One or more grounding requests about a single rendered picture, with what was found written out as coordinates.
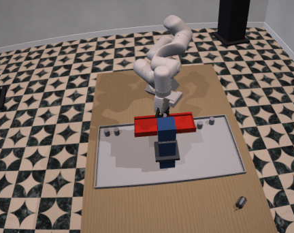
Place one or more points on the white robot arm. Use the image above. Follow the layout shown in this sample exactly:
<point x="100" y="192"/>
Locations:
<point x="155" y="73"/>

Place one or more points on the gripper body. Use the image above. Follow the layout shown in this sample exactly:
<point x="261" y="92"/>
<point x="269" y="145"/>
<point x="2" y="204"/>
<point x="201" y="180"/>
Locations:
<point x="161" y="103"/>

